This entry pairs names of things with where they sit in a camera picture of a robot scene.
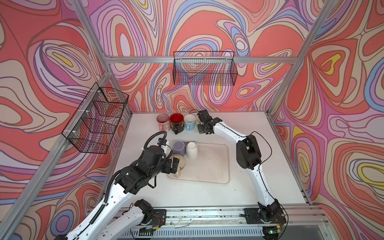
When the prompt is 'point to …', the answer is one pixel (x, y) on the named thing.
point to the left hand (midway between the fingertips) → (173, 158)
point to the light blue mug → (189, 120)
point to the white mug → (192, 150)
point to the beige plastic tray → (211, 165)
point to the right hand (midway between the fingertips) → (204, 129)
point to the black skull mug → (177, 122)
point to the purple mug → (179, 147)
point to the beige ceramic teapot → (181, 164)
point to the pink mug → (163, 122)
